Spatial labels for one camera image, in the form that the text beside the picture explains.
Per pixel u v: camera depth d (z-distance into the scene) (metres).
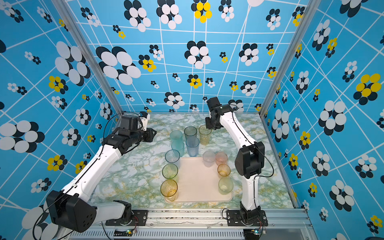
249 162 0.51
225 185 0.83
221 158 0.93
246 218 0.64
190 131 0.97
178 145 0.95
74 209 0.38
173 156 0.94
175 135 0.97
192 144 0.93
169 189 0.81
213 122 0.76
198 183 0.91
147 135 0.69
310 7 0.68
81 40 0.79
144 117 0.69
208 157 0.94
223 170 0.88
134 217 0.73
